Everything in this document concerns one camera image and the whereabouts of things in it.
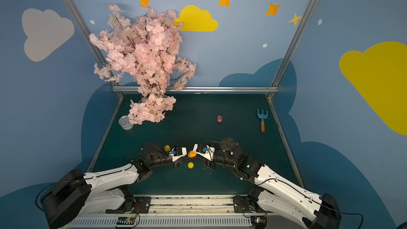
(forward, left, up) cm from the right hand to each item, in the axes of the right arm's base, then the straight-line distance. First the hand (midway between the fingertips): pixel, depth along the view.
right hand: (199, 148), depth 71 cm
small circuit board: (-28, +33, -24) cm, 49 cm away
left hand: (+1, +3, -4) cm, 5 cm away
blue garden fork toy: (+36, -40, -21) cm, 58 cm away
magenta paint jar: (+31, -10, -19) cm, 38 cm away
